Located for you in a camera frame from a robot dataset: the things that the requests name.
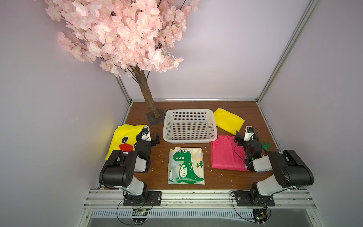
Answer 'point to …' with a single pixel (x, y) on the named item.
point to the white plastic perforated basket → (190, 126)
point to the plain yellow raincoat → (227, 122)
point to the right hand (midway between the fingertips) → (246, 129)
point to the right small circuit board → (259, 215)
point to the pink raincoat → (227, 154)
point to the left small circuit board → (139, 212)
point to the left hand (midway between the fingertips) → (151, 130)
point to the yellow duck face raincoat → (124, 138)
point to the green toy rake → (266, 146)
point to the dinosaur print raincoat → (185, 166)
